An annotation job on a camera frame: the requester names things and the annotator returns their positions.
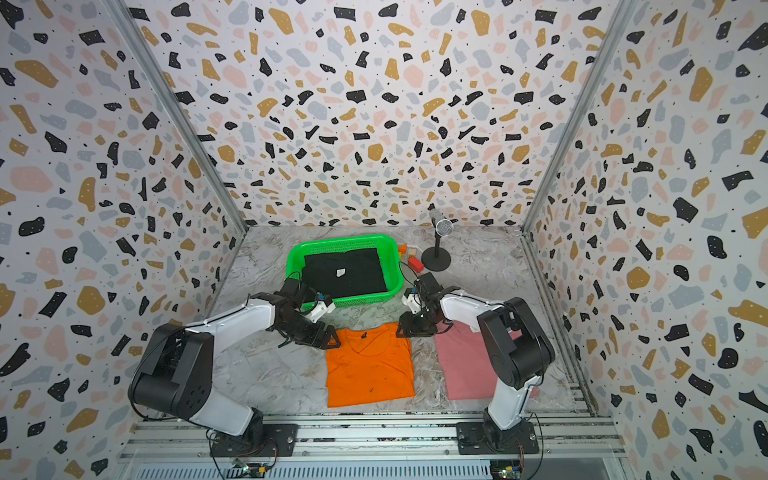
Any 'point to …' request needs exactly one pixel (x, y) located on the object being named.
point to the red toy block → (416, 264)
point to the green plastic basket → (387, 247)
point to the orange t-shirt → (371, 365)
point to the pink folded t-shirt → (464, 368)
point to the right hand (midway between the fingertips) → (404, 333)
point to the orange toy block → (402, 249)
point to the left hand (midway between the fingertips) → (332, 340)
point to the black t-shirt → (354, 272)
